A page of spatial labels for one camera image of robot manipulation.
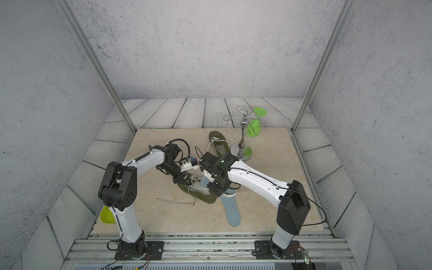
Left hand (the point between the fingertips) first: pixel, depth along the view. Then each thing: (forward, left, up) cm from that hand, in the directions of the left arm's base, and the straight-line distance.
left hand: (191, 182), depth 89 cm
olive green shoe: (-2, -2, -4) cm, 5 cm away
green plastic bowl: (-14, +41, -6) cm, 43 cm away
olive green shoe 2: (+26, -15, 0) cm, 30 cm away
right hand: (-9, -14, +8) cm, 19 cm away
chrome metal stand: (+22, -30, +23) cm, 43 cm away
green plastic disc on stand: (+16, -32, +23) cm, 42 cm away
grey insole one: (-15, -18, +14) cm, 27 cm away
